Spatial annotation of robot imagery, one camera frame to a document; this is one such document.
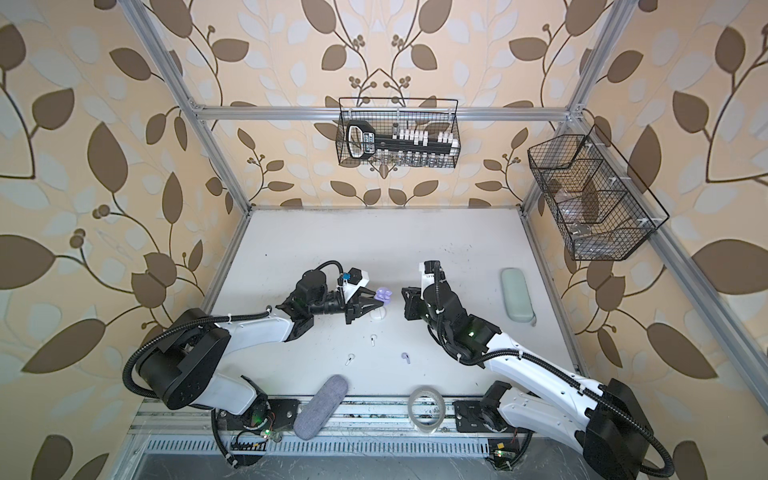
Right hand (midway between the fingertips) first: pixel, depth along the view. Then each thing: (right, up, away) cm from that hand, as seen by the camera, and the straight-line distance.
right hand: (404, 293), depth 77 cm
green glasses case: (+36, -4, +16) cm, 40 cm away
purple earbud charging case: (-6, -1, +3) cm, 6 cm away
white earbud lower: (-15, -19, +7) cm, 25 cm away
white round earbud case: (-7, -6, +3) cm, 10 cm away
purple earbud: (+1, -19, +7) cm, 20 cm away
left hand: (-6, -2, +1) cm, 6 cm away
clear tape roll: (+6, -29, -2) cm, 30 cm away
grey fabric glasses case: (-21, -27, -5) cm, 35 cm away
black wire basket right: (+52, +22, +3) cm, 56 cm away
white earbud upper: (-9, -15, +9) cm, 20 cm away
